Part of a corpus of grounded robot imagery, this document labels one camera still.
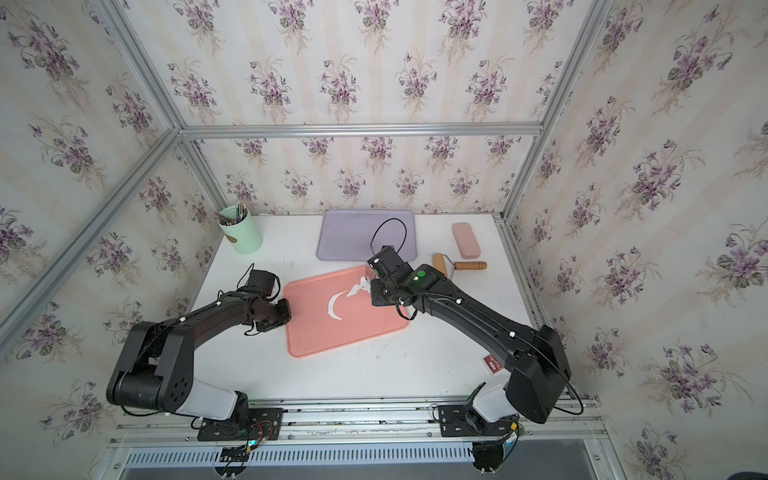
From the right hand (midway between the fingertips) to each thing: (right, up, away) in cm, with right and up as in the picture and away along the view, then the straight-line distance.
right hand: (380, 294), depth 79 cm
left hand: (-28, -10, +12) cm, 32 cm away
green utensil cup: (-48, +20, +19) cm, 55 cm away
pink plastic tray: (-21, -13, +10) cm, 26 cm away
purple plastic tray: (-10, +17, +37) cm, 42 cm away
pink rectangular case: (+32, +15, +32) cm, 48 cm away
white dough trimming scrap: (-6, 0, +19) cm, 20 cm away
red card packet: (+32, -20, +3) cm, 37 cm away
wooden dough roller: (+20, +6, +21) cm, 29 cm away
